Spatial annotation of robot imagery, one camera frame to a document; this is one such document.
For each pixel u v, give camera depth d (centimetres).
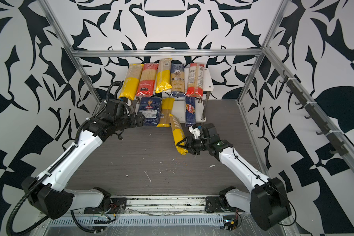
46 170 40
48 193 37
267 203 40
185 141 73
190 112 100
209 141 64
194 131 76
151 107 97
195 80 79
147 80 79
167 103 107
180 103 108
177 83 77
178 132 81
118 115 57
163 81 76
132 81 78
